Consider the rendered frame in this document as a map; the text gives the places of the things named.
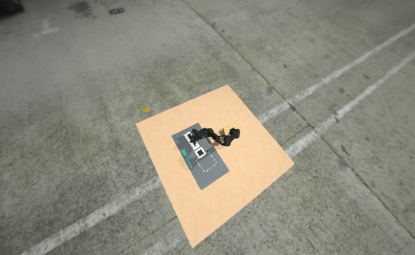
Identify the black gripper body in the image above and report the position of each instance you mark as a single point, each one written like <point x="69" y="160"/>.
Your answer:
<point x="193" y="138"/>

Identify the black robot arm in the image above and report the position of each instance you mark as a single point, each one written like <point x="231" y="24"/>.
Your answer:
<point x="234" y="133"/>

